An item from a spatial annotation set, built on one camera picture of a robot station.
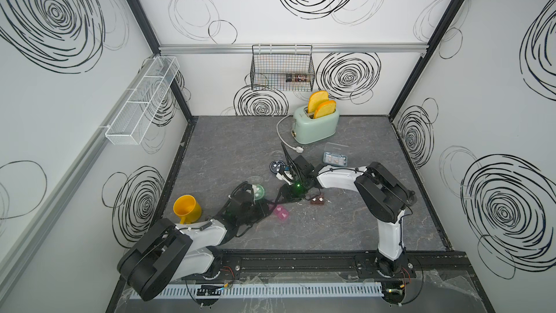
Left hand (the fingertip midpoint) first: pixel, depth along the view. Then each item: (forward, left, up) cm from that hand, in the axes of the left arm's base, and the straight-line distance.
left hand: (274, 208), depth 85 cm
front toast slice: (+39, -21, +18) cm, 48 cm away
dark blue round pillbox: (+21, +1, -1) cm, 21 cm away
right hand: (+3, -2, -1) cm, 3 cm away
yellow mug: (-1, +34, +1) cm, 34 cm away
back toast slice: (+45, -17, +19) cm, 51 cm away
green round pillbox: (+8, +7, -3) cm, 11 cm away
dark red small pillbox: (+5, -18, -2) cm, 19 cm away
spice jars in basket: (+45, -7, +30) cm, 55 cm away
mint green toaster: (+37, -15, +6) cm, 41 cm away
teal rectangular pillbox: (+25, -27, -1) cm, 37 cm away
